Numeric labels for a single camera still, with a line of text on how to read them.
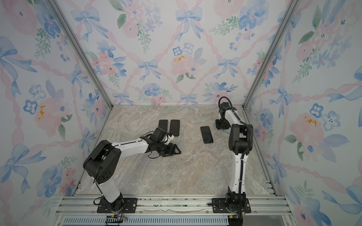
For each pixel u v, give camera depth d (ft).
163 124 3.54
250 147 1.93
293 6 2.26
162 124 3.54
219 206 2.40
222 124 3.04
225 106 2.93
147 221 2.30
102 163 1.56
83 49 2.87
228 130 3.36
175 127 3.51
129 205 2.43
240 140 2.05
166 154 2.67
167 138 2.63
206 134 3.41
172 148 2.67
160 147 2.56
